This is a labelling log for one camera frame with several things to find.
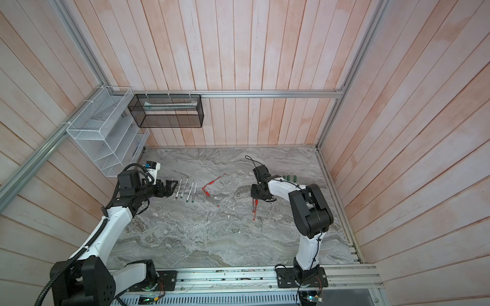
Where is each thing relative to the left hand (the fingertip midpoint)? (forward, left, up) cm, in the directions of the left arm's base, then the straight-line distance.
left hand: (169, 184), depth 83 cm
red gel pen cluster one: (-5, -39, -16) cm, 42 cm away
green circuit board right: (-40, -59, -17) cm, 73 cm away
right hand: (+5, -40, -16) cm, 44 cm away
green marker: (+2, -4, -16) cm, 17 cm away
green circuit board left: (-41, +3, -17) cm, 44 cm away
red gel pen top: (+12, -16, -17) cm, 26 cm away
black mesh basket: (+42, +9, +9) cm, 44 cm away
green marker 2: (+6, -7, -17) cm, 19 cm away
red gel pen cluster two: (-1, -40, -16) cm, 43 cm away
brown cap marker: (-3, -5, 0) cm, 6 cm away
